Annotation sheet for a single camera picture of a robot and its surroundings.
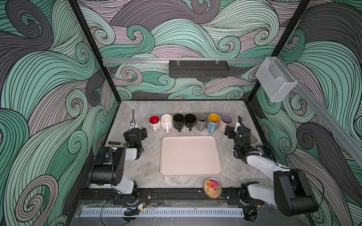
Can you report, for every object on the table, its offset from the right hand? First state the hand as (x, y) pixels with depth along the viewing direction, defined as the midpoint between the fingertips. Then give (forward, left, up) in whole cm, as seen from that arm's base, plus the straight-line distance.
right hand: (236, 126), depth 88 cm
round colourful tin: (-34, +19, -9) cm, 40 cm away
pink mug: (+10, +4, -6) cm, 12 cm away
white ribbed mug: (+7, +46, -7) cm, 47 cm away
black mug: (+7, +37, -4) cm, 38 cm away
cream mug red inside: (+8, +55, -9) cm, 56 cm away
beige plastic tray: (-15, +29, -12) cm, 34 cm away
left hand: (+1, +67, -5) cm, 67 cm away
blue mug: (+5, +14, -3) cm, 15 cm away
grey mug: (+6, +21, -4) cm, 23 cm away
